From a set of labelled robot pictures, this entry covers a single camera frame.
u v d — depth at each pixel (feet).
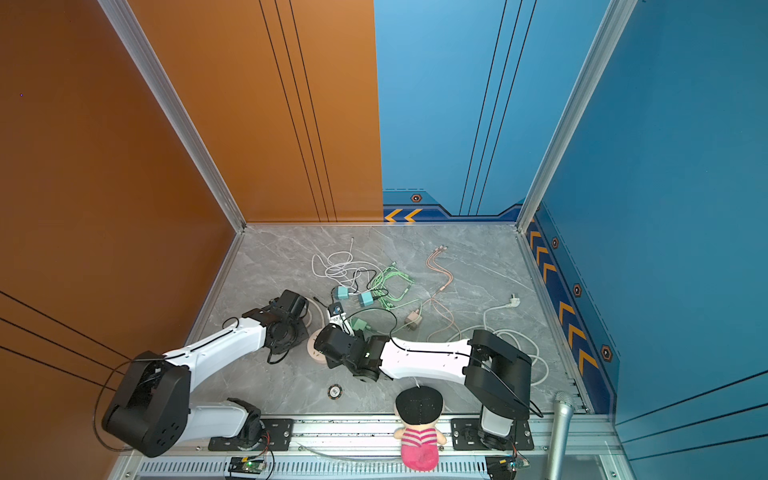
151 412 1.37
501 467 2.29
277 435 2.42
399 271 3.47
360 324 2.99
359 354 1.92
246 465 2.33
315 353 2.77
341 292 3.20
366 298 3.17
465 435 2.38
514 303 3.16
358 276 3.41
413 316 3.02
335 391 2.65
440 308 3.08
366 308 3.16
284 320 2.30
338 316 2.25
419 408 2.29
